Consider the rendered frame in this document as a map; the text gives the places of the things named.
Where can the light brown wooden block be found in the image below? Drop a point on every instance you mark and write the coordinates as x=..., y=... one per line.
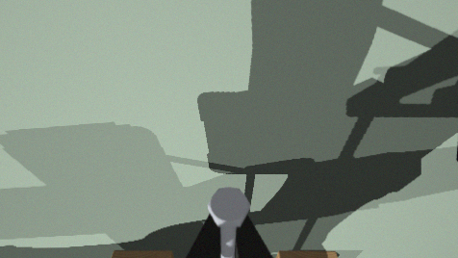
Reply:
x=142, y=254
x=307, y=254

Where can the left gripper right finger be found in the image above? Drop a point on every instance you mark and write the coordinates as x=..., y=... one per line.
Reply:
x=249, y=243

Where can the white metal rod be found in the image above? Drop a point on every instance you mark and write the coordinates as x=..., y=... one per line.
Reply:
x=228, y=207

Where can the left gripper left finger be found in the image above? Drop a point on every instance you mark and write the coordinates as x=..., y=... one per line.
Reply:
x=207, y=243

